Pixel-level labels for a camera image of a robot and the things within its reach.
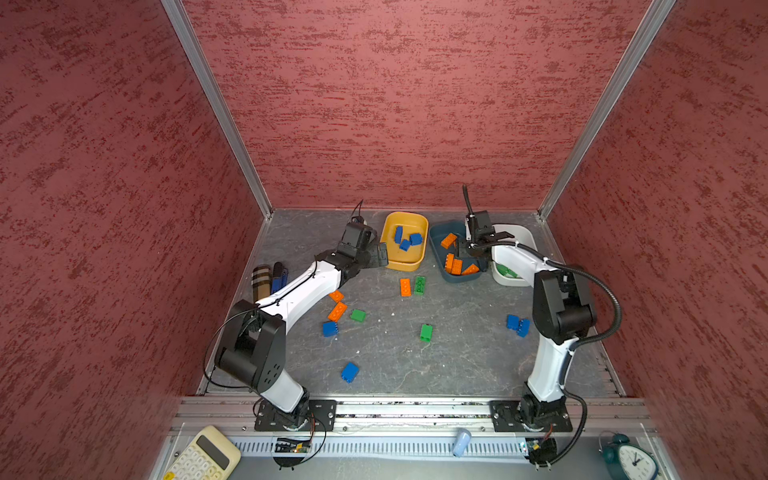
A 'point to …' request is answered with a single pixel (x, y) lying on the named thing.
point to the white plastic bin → (521, 234)
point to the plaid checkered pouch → (261, 282)
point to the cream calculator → (211, 456)
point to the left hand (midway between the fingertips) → (371, 257)
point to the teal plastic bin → (438, 232)
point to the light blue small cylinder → (461, 442)
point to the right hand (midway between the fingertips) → (463, 252)
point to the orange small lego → (457, 267)
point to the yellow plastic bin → (406, 235)
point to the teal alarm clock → (626, 461)
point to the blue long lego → (398, 235)
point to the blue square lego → (416, 239)
